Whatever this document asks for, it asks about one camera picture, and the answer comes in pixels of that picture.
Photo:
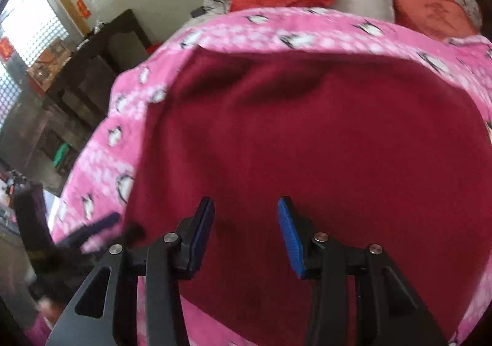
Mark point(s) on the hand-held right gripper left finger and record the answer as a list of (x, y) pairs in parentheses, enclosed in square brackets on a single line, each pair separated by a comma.
[(201, 231)]

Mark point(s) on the red floor item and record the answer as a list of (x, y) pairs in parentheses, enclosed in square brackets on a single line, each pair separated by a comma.
[(154, 49)]

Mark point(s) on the window with glass blocks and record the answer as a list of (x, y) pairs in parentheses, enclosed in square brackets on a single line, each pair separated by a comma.
[(30, 19)]

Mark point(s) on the pink penguin print blanket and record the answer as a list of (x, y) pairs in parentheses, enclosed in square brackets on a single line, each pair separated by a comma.
[(115, 119)]

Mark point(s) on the dark red sweater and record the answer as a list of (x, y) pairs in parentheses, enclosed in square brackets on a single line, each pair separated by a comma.
[(307, 138)]

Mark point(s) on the black charger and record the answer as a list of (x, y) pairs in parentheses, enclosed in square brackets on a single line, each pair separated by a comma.
[(199, 12)]

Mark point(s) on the orange patterned box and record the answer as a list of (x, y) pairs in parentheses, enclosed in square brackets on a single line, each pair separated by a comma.
[(50, 65)]

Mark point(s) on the green plastic item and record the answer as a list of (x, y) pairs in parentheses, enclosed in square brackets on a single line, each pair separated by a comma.
[(61, 155)]

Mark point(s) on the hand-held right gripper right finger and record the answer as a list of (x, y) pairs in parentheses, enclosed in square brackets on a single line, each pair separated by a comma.
[(290, 239)]

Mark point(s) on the dark wooden sideboard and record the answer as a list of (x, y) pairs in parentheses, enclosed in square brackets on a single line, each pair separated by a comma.
[(96, 73)]

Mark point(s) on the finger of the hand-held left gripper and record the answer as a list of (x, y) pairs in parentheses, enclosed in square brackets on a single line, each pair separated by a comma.
[(133, 233), (100, 224)]

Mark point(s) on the red wall sticker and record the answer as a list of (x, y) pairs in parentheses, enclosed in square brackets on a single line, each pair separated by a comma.
[(83, 8)]

